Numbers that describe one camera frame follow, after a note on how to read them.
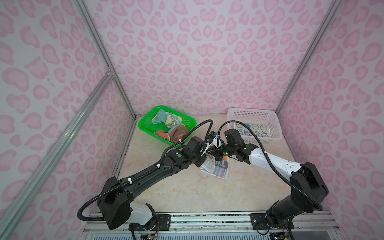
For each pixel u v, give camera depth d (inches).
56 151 21.7
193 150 23.0
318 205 15.9
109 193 15.4
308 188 17.1
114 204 15.7
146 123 42.8
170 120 42.8
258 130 42.8
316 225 28.8
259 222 28.7
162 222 29.0
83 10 27.3
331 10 27.8
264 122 44.7
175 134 38.3
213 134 28.4
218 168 35.7
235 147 26.3
